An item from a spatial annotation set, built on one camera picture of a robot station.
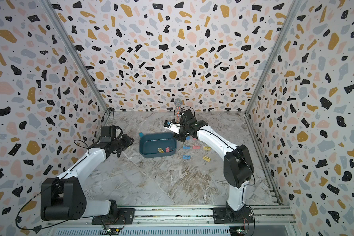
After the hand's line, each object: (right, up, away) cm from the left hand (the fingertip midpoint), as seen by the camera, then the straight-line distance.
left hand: (134, 139), depth 88 cm
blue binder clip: (+32, -7, +12) cm, 35 cm away
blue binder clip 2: (+31, -12, +5) cm, 34 cm away
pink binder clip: (+38, -6, +10) cm, 40 cm away
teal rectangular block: (-1, +1, +18) cm, 18 cm away
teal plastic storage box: (+11, -5, +13) cm, 17 cm away
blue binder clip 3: (+32, +1, -8) cm, 33 cm away
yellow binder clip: (+45, -7, +10) cm, 47 cm away
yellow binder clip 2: (+44, -13, +5) cm, 46 cm away
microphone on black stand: (+26, +22, +1) cm, 34 cm away
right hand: (+24, +4, 0) cm, 25 cm away
